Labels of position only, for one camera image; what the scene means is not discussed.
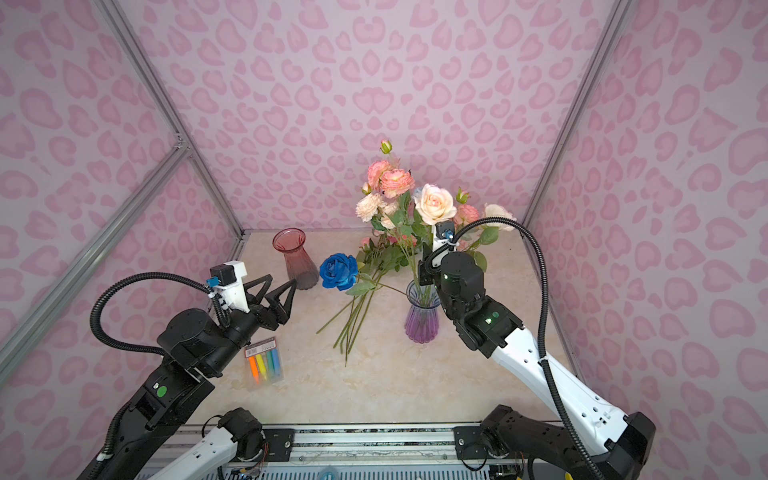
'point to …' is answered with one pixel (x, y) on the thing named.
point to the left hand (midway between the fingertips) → (282, 275)
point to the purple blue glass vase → (422, 313)
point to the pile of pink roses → (381, 254)
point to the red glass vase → (299, 265)
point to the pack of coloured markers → (264, 361)
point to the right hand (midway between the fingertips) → (429, 240)
